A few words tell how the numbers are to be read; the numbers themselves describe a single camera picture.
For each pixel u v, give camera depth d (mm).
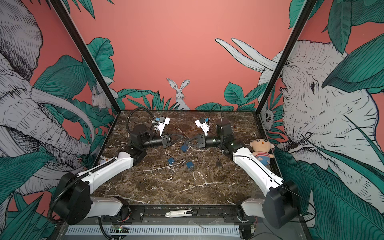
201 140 633
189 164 927
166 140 641
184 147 1001
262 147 916
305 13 711
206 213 754
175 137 702
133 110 1234
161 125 671
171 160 927
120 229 701
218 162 927
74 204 404
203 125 684
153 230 701
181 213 747
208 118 1145
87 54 874
